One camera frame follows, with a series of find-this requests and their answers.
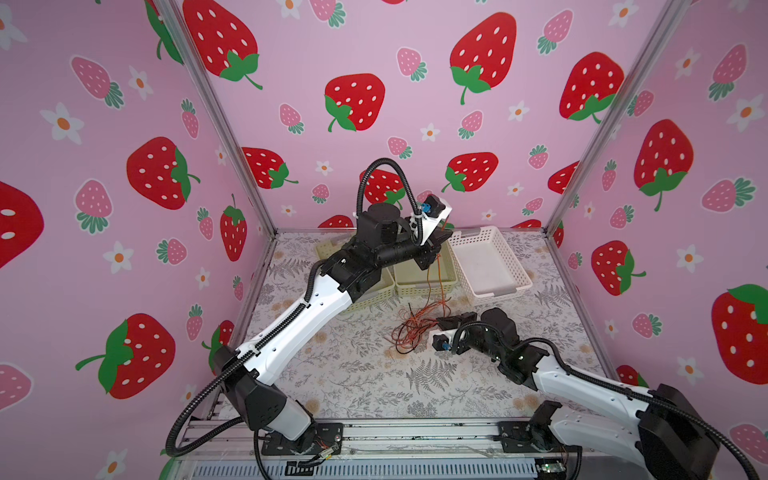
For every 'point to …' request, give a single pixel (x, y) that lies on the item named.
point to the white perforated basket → (487, 265)
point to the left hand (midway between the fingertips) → (450, 228)
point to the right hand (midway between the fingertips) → (440, 314)
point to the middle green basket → (411, 280)
